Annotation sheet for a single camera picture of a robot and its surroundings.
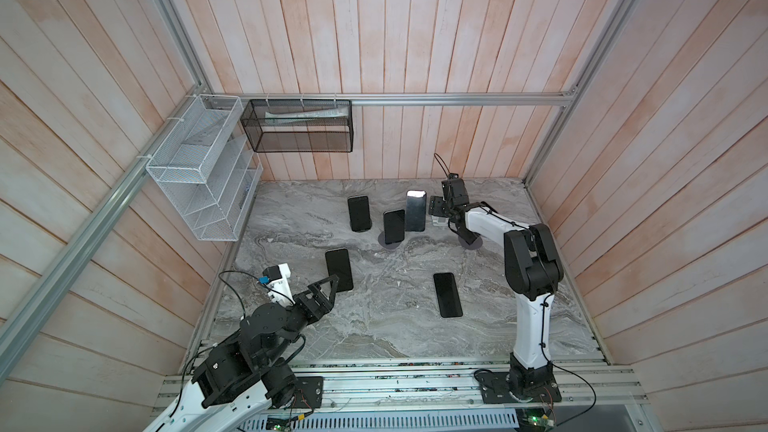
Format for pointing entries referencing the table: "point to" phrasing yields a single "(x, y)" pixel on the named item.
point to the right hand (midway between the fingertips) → (441, 201)
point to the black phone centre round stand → (394, 226)
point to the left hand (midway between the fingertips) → (330, 291)
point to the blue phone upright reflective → (415, 210)
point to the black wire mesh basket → (299, 125)
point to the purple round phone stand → (477, 243)
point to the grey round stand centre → (382, 242)
